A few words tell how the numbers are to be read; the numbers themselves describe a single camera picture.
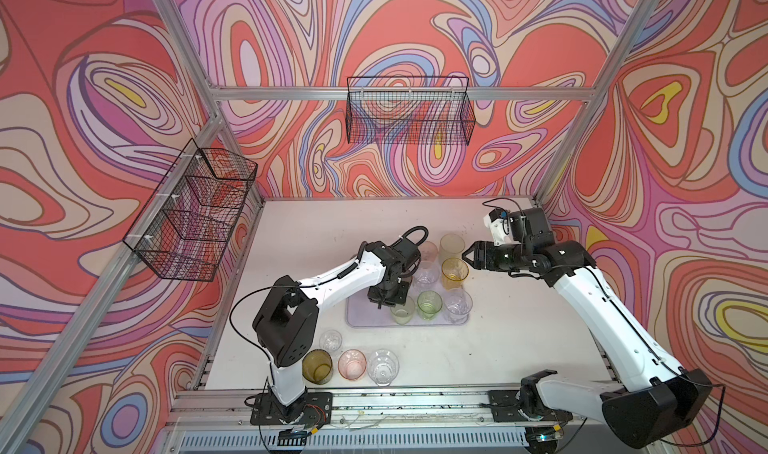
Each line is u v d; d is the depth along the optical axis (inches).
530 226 21.9
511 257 24.2
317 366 31.1
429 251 39.2
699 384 14.8
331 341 32.4
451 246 36.7
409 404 29.7
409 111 37.8
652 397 14.4
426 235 30.2
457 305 35.5
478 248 26.2
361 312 34.1
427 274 36.9
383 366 31.6
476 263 26.1
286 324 18.0
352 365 31.2
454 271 37.6
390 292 27.9
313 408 28.8
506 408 28.7
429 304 35.3
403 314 34.7
